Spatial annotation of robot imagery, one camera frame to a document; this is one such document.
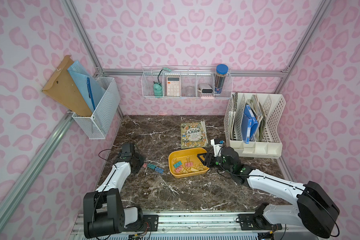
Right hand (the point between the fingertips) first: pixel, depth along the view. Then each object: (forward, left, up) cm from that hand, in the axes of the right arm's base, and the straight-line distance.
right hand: (199, 156), depth 79 cm
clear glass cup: (+39, +5, +12) cm, 41 cm away
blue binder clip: (-2, +23, -14) cm, 28 cm away
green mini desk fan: (+37, +24, +17) cm, 47 cm away
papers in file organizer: (+31, -35, +8) cm, 47 cm away
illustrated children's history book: (+25, +2, -15) cm, 29 cm away
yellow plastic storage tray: (+3, +8, -15) cm, 17 cm away
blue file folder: (+18, -29, +5) cm, 35 cm away
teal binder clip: (+1, +29, -15) cm, 32 cm away
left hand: (+3, +34, -9) cm, 35 cm away
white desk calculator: (+42, +16, +15) cm, 47 cm away
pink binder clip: (0, +32, -13) cm, 35 cm away
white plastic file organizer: (+13, -45, -10) cm, 48 cm away
